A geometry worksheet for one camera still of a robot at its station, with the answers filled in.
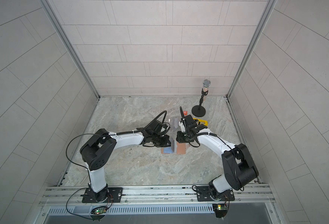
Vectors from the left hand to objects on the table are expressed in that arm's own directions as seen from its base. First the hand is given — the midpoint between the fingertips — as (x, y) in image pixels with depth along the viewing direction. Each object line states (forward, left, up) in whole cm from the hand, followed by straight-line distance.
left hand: (175, 144), depth 86 cm
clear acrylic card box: (+13, 0, +2) cm, 13 cm away
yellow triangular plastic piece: (+18, -22, -3) cm, 29 cm away
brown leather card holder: (-2, -3, -3) cm, 5 cm away
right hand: (+3, -1, +1) cm, 3 cm away
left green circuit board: (-33, +36, +1) cm, 49 cm away
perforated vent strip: (-33, +45, -5) cm, 56 cm away
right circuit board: (-32, -22, -3) cm, 39 cm away
